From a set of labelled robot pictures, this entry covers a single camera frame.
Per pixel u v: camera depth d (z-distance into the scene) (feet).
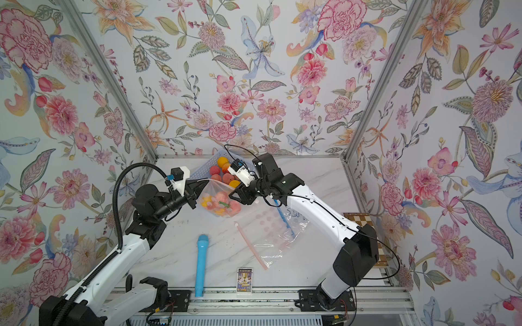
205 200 2.59
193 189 2.14
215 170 3.61
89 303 1.32
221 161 3.73
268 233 3.03
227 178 3.49
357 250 1.36
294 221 3.04
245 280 2.56
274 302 2.48
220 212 2.73
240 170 2.14
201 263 2.64
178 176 1.96
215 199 2.54
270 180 1.90
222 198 2.58
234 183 2.29
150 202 1.81
